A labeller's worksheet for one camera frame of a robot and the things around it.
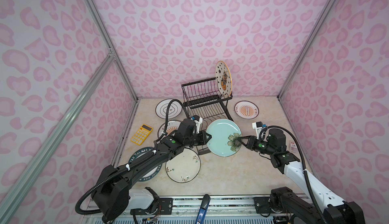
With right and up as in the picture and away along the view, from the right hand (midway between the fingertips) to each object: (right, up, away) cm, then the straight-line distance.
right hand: (239, 139), depth 77 cm
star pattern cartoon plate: (-6, +33, +15) cm, 37 cm away
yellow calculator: (-58, -1, +21) cm, 61 cm away
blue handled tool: (-18, -30, -8) cm, 36 cm away
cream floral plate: (-28, -17, +8) cm, 34 cm away
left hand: (-13, +2, 0) cm, 13 cm away
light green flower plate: (-7, -2, +1) cm, 8 cm away
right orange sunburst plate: (+15, +15, +37) cm, 42 cm away
